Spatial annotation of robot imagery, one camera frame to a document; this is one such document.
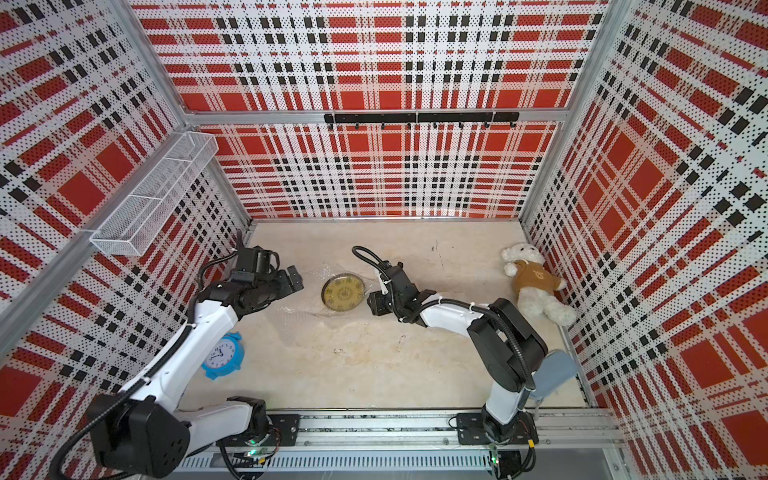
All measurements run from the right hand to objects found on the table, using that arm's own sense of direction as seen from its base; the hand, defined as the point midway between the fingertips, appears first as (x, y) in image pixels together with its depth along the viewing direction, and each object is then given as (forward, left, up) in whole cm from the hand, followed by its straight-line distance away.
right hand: (378, 299), depth 90 cm
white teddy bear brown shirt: (+5, -49, 0) cm, 50 cm away
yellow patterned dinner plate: (+6, +12, -6) cm, 15 cm away
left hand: (0, +23, +9) cm, 25 cm away
